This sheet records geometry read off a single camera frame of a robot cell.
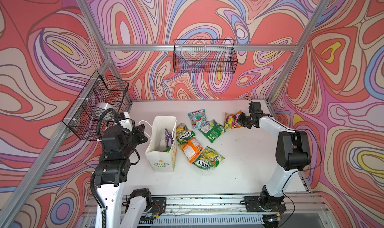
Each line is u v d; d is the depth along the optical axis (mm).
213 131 983
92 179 415
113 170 416
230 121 988
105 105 734
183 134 938
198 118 1046
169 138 853
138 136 558
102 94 764
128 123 549
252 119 728
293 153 502
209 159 843
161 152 650
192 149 881
